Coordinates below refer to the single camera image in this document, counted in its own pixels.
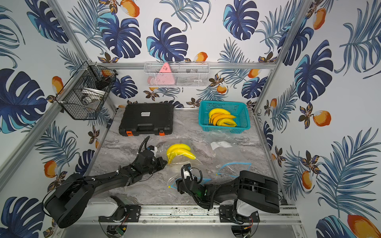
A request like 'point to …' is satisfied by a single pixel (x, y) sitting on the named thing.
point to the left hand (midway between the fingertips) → (168, 160)
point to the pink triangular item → (165, 77)
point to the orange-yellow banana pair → (216, 117)
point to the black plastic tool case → (147, 119)
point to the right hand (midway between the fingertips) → (179, 178)
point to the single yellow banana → (225, 122)
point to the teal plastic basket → (237, 109)
